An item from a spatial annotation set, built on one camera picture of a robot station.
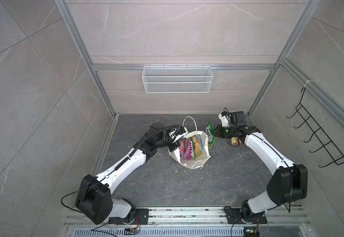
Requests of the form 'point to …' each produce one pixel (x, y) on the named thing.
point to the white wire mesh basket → (177, 79)
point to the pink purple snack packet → (185, 147)
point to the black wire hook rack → (337, 156)
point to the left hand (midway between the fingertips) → (184, 133)
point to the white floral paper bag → (196, 162)
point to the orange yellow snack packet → (197, 150)
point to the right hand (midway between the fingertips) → (211, 129)
